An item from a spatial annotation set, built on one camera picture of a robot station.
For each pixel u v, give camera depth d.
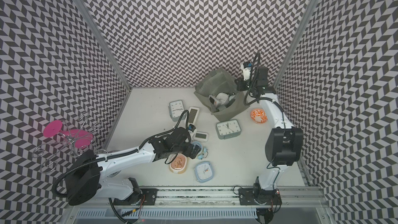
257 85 0.65
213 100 0.99
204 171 0.78
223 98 1.04
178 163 0.81
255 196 0.67
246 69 0.74
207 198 0.74
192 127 0.74
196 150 0.73
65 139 0.69
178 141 0.63
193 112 1.00
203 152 0.83
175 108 1.03
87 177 0.41
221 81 0.99
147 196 0.72
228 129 0.94
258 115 0.99
